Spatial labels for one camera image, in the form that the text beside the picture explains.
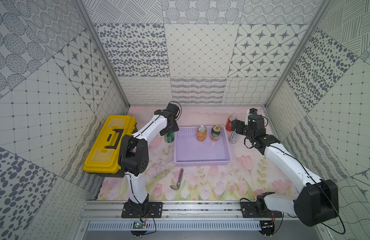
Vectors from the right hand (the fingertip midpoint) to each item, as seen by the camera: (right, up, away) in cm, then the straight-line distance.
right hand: (239, 125), depth 84 cm
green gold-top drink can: (-12, -5, +8) cm, 16 cm away
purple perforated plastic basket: (-30, -18, +11) cm, 36 cm away
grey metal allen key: (-36, -34, -4) cm, 50 cm away
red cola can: (-1, +1, +19) cm, 19 cm away
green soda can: (-42, -8, +9) cm, 44 cm away
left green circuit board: (-53, -48, -13) cm, 73 cm away
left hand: (-41, -2, +9) cm, 42 cm away
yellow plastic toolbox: (-72, -16, -11) cm, 74 cm away
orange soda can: (-21, -6, +9) cm, 24 cm away
